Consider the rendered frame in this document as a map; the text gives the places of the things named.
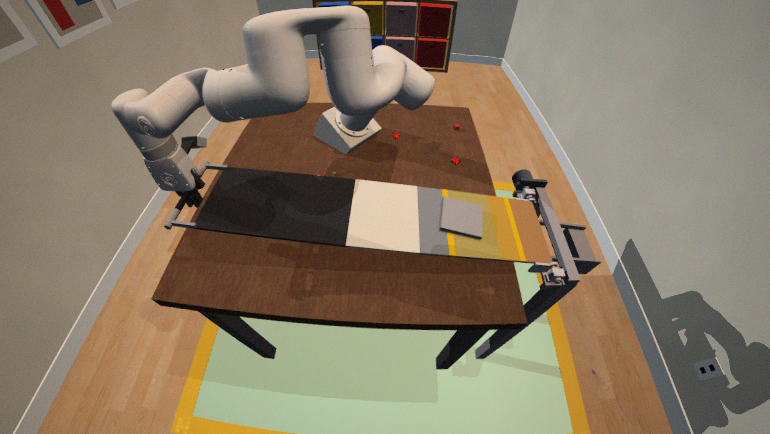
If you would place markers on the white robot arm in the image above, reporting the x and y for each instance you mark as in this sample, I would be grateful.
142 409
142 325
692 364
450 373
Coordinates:
276 79

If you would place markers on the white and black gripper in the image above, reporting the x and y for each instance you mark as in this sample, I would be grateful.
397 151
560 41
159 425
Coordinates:
175 172

